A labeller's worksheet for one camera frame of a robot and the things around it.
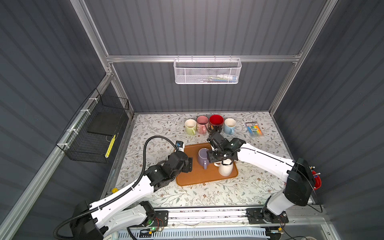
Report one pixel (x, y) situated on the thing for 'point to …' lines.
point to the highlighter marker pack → (253, 129)
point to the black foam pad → (105, 122)
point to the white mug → (225, 167)
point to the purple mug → (202, 158)
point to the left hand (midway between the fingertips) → (186, 158)
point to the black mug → (216, 123)
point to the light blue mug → (229, 125)
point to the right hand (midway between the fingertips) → (211, 157)
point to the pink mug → (201, 121)
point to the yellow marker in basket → (110, 145)
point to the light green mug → (190, 125)
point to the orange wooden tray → (198, 174)
